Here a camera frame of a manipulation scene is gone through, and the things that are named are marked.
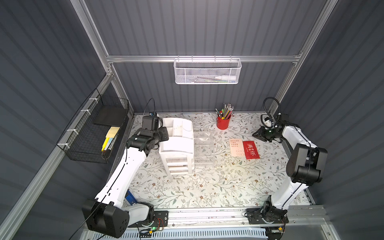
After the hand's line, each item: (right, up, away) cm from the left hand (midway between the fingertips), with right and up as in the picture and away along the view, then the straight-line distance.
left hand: (166, 132), depth 77 cm
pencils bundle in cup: (+36, +12, +25) cm, 46 cm away
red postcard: (+53, -14, +22) cm, 59 cm away
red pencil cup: (+37, +5, +34) cm, 50 cm away
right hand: (+54, -2, +16) cm, 56 cm away
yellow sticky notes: (-27, -2, -5) cm, 27 cm away
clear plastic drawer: (+21, -12, +23) cm, 33 cm away
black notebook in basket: (-30, +9, +4) cm, 32 cm away
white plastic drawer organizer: (+6, -9, -2) cm, 11 cm away
